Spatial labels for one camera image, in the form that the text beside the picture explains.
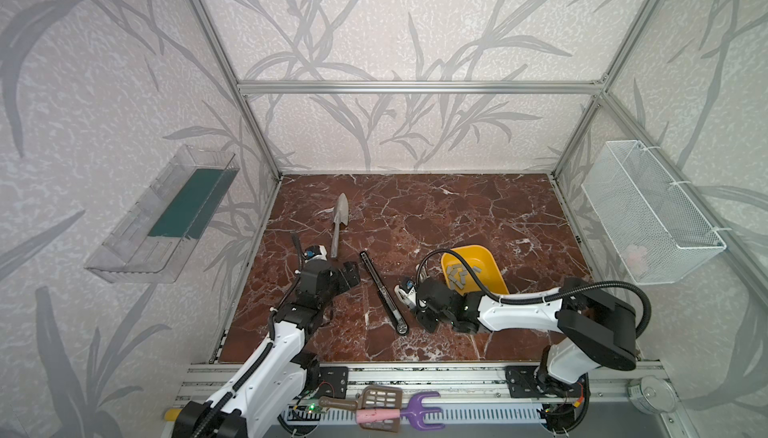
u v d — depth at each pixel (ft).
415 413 2.22
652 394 2.23
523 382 2.40
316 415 2.37
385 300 2.82
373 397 2.37
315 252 2.47
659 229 2.03
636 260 2.38
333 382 2.40
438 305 2.16
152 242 2.11
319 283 2.08
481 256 3.02
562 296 1.57
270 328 1.81
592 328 1.42
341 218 3.45
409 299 2.47
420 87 4.62
